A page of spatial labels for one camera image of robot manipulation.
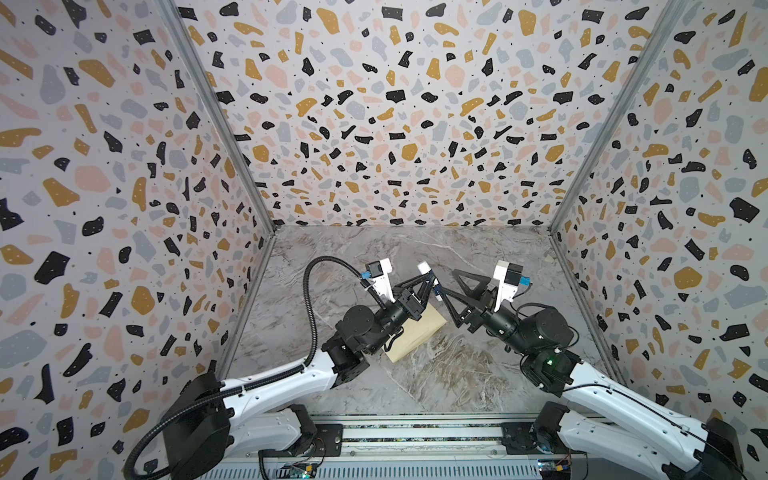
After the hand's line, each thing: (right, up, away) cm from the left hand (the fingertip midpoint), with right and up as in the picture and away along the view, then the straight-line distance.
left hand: (435, 274), depth 61 cm
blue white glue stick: (-2, +1, +3) cm, 4 cm away
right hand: (+2, -1, -4) cm, 4 cm away
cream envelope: (-3, -20, +30) cm, 36 cm away
